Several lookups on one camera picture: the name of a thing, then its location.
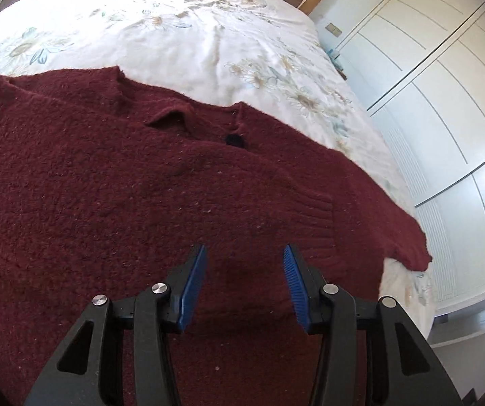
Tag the items on nightstand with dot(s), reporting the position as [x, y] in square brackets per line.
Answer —
[334, 56]

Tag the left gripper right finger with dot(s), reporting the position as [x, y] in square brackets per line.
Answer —
[371, 351]

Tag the white sliding wardrobe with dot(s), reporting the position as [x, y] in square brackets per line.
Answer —
[418, 67]

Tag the dark red knit sweater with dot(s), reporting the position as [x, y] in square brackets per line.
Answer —
[106, 184]

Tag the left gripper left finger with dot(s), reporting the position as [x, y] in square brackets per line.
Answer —
[86, 368]

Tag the right wall switch plate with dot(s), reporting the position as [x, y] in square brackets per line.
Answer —
[334, 30]

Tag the floral cream duvet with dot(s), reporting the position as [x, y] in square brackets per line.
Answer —
[262, 53]

